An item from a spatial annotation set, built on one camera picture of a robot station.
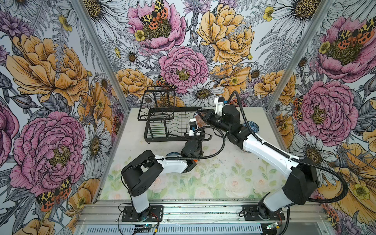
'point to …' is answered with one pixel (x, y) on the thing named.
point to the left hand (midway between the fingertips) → (195, 122)
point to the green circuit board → (149, 225)
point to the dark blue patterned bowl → (254, 126)
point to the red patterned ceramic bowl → (200, 122)
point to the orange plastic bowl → (196, 160)
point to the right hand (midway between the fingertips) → (196, 114)
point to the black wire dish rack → (164, 122)
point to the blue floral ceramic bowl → (173, 154)
